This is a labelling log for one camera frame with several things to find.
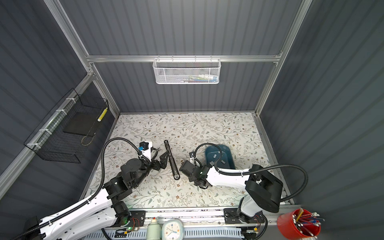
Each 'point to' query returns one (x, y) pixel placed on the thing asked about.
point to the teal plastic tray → (226, 161)
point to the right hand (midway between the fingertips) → (195, 171)
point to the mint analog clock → (172, 229)
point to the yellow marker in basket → (102, 114)
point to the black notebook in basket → (82, 123)
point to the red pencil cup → (298, 224)
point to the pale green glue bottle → (154, 230)
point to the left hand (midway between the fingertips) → (161, 150)
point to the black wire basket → (63, 135)
